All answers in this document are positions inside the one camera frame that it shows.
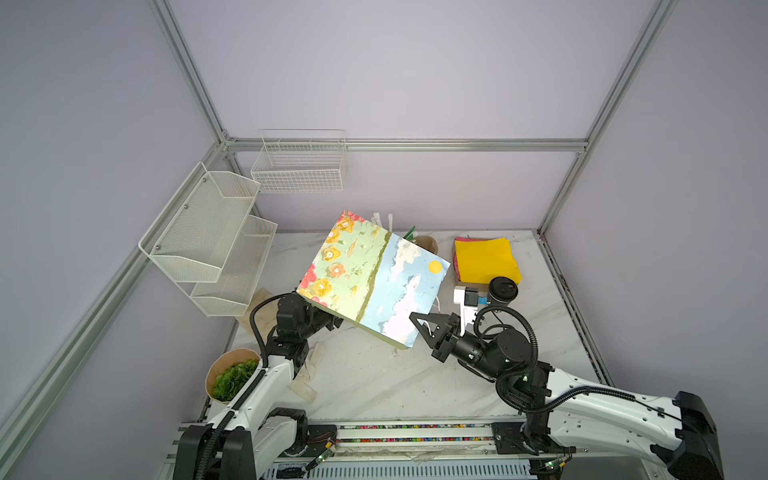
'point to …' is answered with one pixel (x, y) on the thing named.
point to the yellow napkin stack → (482, 260)
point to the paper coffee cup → (502, 290)
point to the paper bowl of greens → (228, 372)
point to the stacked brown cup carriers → (427, 243)
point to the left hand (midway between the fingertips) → (354, 294)
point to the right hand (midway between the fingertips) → (410, 318)
